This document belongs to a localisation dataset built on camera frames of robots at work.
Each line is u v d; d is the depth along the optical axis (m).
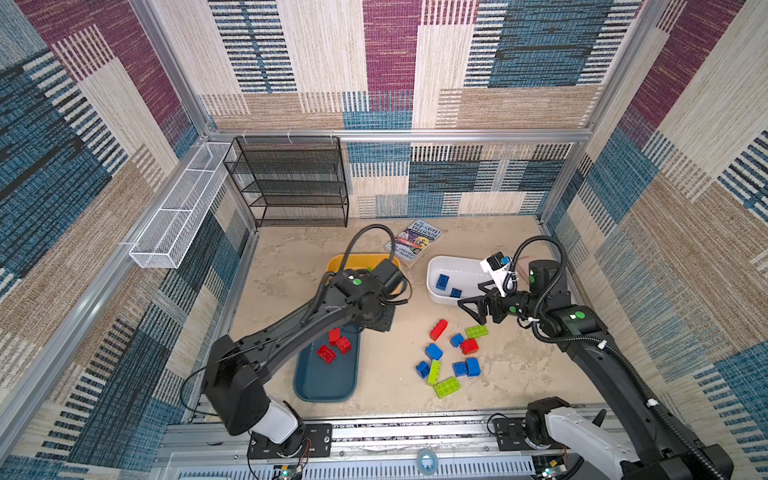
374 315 0.65
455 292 0.97
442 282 1.01
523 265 0.63
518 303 0.64
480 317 0.66
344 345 0.85
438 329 0.92
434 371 0.82
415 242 1.11
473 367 0.83
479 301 0.65
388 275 0.61
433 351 0.86
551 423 0.62
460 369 0.83
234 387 0.40
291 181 1.11
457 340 0.87
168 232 0.92
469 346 0.87
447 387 0.80
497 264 0.65
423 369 0.82
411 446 0.73
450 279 1.02
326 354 0.86
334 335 0.87
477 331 0.91
